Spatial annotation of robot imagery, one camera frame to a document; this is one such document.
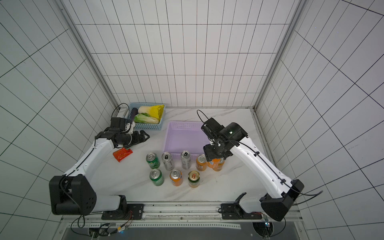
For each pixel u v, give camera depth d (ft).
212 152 1.97
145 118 3.39
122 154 3.02
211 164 2.20
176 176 2.44
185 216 2.38
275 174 1.30
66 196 1.23
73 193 1.33
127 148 3.12
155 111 3.47
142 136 2.50
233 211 2.12
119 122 2.18
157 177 2.43
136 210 2.39
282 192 1.23
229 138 1.44
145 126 3.31
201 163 2.61
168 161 2.54
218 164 2.28
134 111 3.71
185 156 2.55
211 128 1.67
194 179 2.42
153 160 2.65
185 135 3.83
